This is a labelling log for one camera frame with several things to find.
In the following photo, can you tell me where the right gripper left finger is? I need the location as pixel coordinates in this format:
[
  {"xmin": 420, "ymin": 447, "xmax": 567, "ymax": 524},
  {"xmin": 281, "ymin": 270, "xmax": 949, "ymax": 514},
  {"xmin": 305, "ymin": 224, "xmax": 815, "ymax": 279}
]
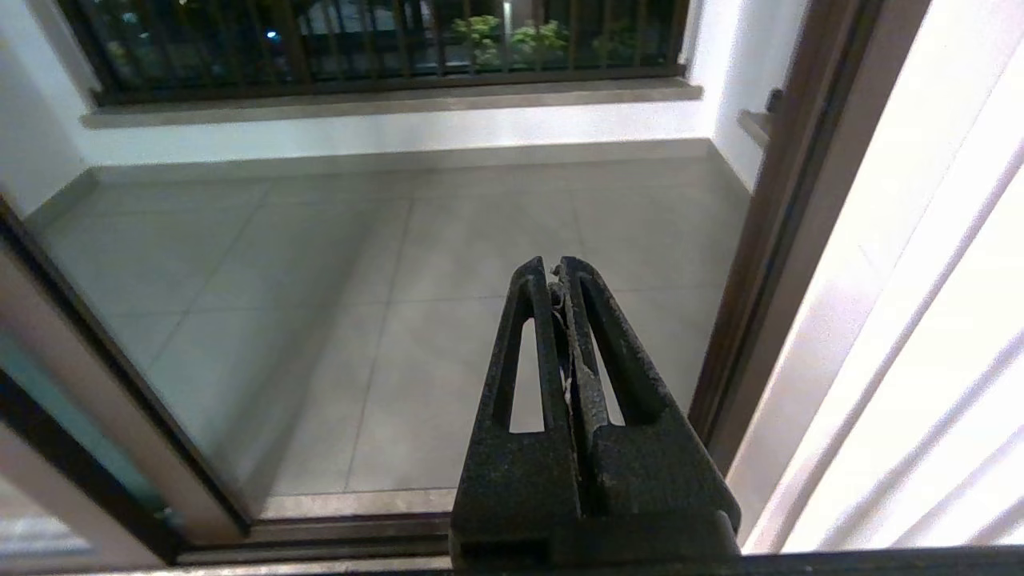
[{"xmin": 450, "ymin": 258, "xmax": 583, "ymax": 565}]

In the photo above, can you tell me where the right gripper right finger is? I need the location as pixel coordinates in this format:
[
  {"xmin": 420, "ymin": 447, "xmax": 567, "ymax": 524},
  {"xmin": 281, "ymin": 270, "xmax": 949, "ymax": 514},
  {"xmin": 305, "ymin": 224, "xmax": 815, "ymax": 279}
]
[{"xmin": 548, "ymin": 256, "xmax": 742, "ymax": 561}]

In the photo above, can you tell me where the brown framed glass sliding door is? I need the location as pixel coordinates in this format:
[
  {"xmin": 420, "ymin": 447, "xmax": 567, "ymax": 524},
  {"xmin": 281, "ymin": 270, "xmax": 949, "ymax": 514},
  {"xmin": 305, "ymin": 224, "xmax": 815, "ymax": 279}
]
[{"xmin": 0, "ymin": 192, "xmax": 255, "ymax": 549}]

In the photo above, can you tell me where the dark stone window sill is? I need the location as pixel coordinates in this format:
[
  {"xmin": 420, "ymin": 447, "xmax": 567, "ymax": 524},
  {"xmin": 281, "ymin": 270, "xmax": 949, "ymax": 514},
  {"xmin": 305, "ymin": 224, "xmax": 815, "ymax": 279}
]
[{"xmin": 736, "ymin": 108, "xmax": 783, "ymax": 153}]

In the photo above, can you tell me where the dark stone balcony sill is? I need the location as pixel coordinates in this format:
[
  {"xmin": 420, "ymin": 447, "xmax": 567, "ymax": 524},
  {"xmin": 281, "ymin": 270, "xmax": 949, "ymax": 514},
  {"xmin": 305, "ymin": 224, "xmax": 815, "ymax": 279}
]
[{"xmin": 80, "ymin": 78, "xmax": 705, "ymax": 130}]

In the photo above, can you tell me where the black metal balcony railing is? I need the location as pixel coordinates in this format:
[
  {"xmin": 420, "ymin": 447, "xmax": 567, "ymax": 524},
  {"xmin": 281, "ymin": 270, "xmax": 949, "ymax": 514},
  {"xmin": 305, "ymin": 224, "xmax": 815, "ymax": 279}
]
[{"xmin": 56, "ymin": 0, "xmax": 693, "ymax": 106}]

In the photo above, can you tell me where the brown framed fixed glass panel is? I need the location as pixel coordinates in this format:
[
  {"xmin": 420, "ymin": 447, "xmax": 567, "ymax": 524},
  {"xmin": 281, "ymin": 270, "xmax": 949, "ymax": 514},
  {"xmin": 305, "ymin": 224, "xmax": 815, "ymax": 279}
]
[{"xmin": 0, "ymin": 332, "xmax": 185, "ymax": 570}]

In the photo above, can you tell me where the dark outer door frame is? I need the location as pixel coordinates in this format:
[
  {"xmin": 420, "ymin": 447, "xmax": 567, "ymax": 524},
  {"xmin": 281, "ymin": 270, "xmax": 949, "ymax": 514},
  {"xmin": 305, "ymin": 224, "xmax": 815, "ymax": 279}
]
[{"xmin": 686, "ymin": 0, "xmax": 933, "ymax": 477}]

